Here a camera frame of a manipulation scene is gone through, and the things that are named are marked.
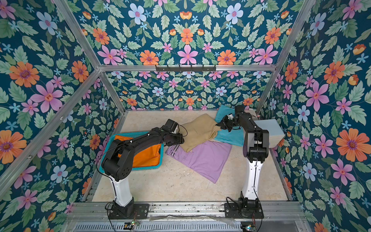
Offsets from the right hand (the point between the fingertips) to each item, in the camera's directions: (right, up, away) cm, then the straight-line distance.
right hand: (217, 123), depth 99 cm
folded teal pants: (+14, -9, +2) cm, 16 cm away
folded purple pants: (-7, -23, -8) cm, 26 cm away
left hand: (-23, -11, -5) cm, 26 cm away
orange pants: (-45, -21, -10) cm, 51 cm away
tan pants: (-10, -5, +3) cm, 12 cm away
